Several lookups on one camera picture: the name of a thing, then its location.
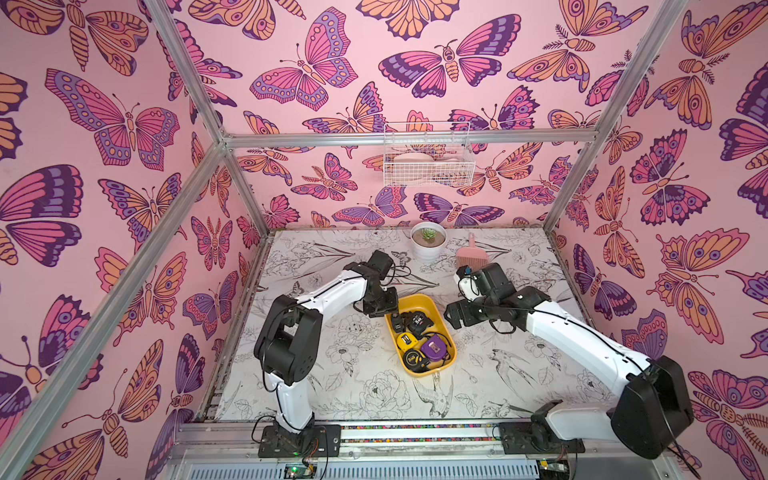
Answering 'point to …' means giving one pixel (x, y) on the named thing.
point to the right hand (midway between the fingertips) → (454, 311)
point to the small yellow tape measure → (406, 341)
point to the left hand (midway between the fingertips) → (398, 309)
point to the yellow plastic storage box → (430, 305)
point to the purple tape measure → (434, 348)
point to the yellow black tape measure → (415, 361)
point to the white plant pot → (428, 240)
